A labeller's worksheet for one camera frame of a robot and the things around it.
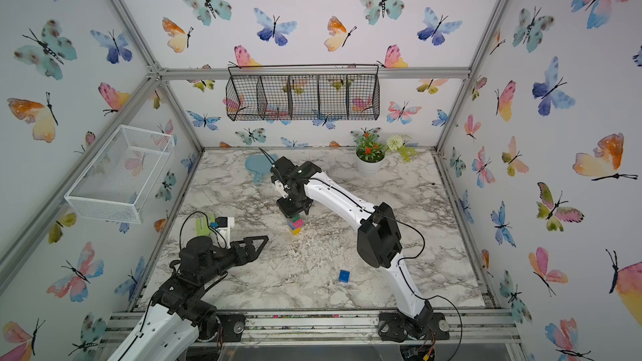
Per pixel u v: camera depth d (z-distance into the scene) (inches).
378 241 20.7
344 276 32.5
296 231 36.7
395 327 28.8
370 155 39.3
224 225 27.9
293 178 24.5
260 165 45.6
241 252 26.5
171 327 21.0
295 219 32.6
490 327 29.7
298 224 33.1
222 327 28.5
